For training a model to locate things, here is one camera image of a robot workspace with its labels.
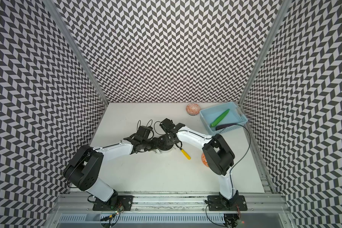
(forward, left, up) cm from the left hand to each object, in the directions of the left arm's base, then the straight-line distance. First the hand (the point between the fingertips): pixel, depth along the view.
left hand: (160, 145), depth 91 cm
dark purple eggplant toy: (+10, -40, +7) cm, 42 cm away
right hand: (+2, -10, 0) cm, 10 cm away
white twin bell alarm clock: (-4, +1, -1) cm, 4 cm away
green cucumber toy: (+23, -43, 0) cm, 49 cm away
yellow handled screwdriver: (-5, -17, -4) cm, 18 cm away
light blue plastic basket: (+22, -34, +4) cm, 41 cm away
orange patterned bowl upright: (-9, -28, -2) cm, 29 cm away
